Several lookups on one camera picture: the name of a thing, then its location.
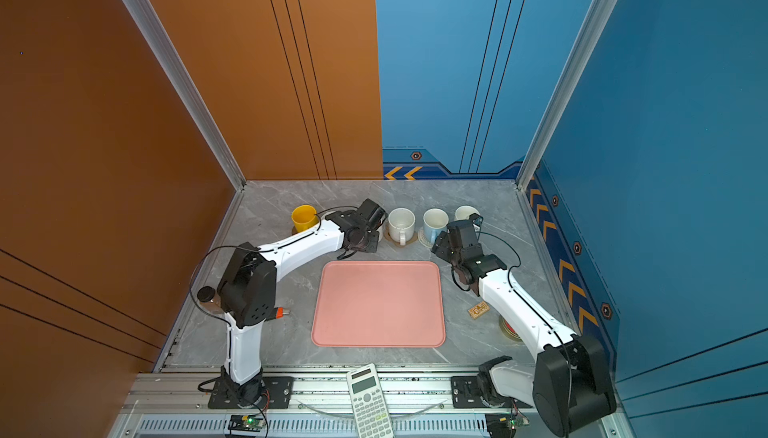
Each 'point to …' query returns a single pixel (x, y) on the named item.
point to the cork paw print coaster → (396, 243)
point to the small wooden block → (478, 310)
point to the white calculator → (369, 403)
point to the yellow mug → (304, 217)
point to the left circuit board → (252, 422)
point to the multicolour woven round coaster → (421, 238)
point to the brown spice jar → (209, 299)
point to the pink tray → (379, 304)
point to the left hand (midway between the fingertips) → (370, 239)
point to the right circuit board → (503, 425)
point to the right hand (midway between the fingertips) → (443, 244)
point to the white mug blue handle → (435, 221)
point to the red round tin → (508, 329)
